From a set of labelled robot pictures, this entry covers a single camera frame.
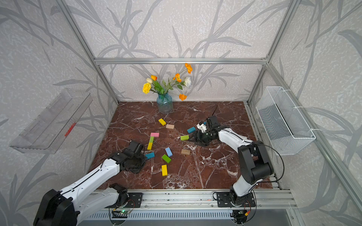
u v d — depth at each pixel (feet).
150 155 2.90
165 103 3.45
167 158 2.91
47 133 2.17
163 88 3.21
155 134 3.25
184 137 3.25
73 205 1.33
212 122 2.43
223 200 2.40
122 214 2.36
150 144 3.07
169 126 3.46
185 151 3.00
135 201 2.37
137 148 2.20
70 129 2.14
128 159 1.99
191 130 3.35
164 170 2.74
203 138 2.55
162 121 3.53
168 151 2.99
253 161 1.51
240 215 2.52
